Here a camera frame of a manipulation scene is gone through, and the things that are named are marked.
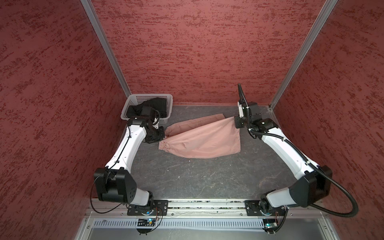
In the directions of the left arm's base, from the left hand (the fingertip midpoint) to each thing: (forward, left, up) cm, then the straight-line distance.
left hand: (161, 141), depth 81 cm
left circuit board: (-36, +5, -17) cm, 40 cm away
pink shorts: (+2, -22, +2) cm, 22 cm away
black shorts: (+36, +9, -6) cm, 38 cm away
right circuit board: (-36, -56, -17) cm, 68 cm away
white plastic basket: (+45, +29, -10) cm, 54 cm away
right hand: (+11, -43, +7) cm, 45 cm away
